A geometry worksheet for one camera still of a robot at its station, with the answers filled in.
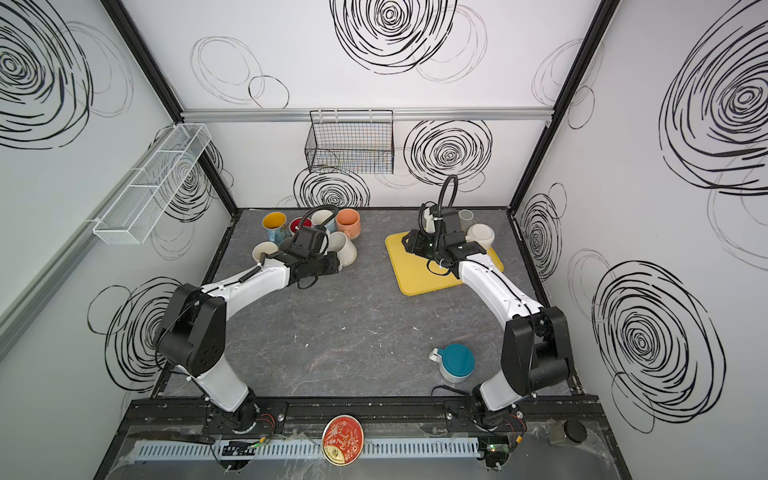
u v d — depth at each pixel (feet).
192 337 1.51
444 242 2.18
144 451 2.28
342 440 2.22
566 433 2.10
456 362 2.46
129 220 2.34
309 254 2.37
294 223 3.47
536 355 1.42
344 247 2.99
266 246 3.18
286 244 3.16
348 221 3.44
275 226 3.35
